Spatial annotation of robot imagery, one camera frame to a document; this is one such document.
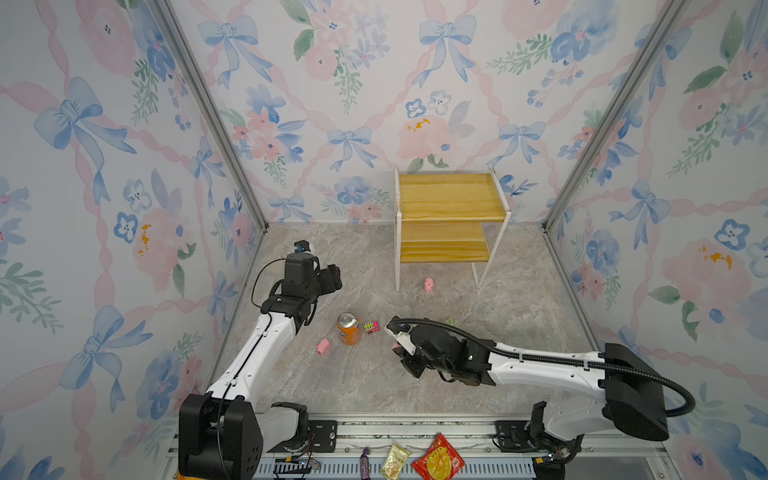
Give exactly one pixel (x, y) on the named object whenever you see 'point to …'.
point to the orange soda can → (349, 328)
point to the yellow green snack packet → (394, 461)
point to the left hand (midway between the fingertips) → (328, 269)
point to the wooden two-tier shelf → (438, 218)
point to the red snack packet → (441, 462)
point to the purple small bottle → (365, 464)
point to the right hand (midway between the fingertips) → (395, 344)
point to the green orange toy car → (450, 321)
